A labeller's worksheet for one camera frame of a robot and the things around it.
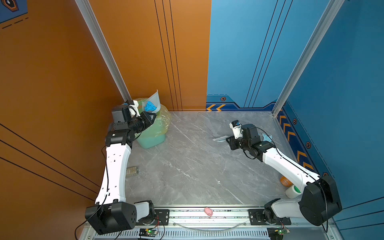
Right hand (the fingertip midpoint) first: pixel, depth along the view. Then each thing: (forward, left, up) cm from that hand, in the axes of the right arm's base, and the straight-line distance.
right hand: (226, 138), depth 85 cm
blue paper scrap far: (+7, +41, +19) cm, 46 cm away
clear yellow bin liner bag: (+5, +37, +8) cm, 38 cm away
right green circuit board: (-42, -21, -19) cm, 51 cm away
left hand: (+2, +37, +19) cm, 42 cm away
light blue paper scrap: (+11, -31, -15) cm, 36 cm away
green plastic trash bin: (+1, +41, +2) cm, 41 cm away
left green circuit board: (-42, +41, -17) cm, 61 cm away
